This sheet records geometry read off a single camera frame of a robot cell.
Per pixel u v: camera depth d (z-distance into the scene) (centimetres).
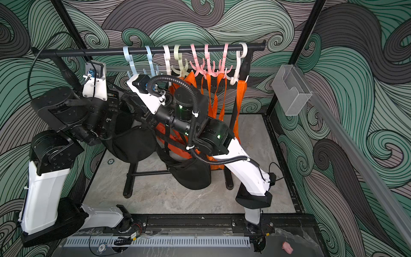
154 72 94
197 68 52
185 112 31
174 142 74
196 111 29
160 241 70
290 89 78
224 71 53
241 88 53
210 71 52
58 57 43
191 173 73
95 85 35
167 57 44
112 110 43
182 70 52
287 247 66
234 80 53
